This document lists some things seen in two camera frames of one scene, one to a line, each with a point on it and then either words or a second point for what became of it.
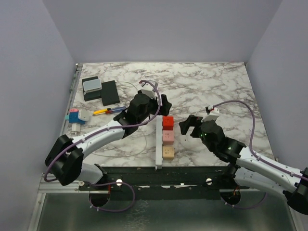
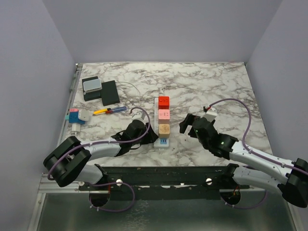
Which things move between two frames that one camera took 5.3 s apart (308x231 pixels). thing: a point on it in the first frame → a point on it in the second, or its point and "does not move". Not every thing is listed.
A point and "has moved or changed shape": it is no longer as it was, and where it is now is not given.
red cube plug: (168, 122) has moved or changed shape
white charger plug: (76, 127) does not move
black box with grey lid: (92, 87) does not move
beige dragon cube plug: (168, 153) → (164, 131)
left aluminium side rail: (77, 72) does not move
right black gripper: (192, 121) does not move
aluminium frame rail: (56, 186) does not move
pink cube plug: (168, 137) → (163, 116)
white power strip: (159, 143) has moved or changed shape
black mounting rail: (165, 183) does not move
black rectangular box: (109, 93) does not move
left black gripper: (165, 105) → (150, 136)
